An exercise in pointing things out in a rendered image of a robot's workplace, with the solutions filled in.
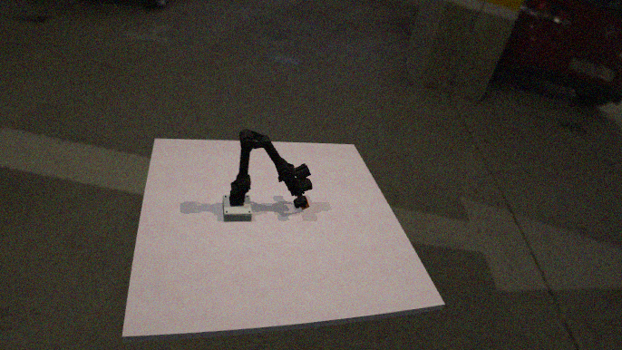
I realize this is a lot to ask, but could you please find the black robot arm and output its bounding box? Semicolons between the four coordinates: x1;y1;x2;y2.
229;129;313;207

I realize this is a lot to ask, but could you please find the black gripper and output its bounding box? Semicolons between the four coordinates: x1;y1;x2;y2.
287;179;307;209

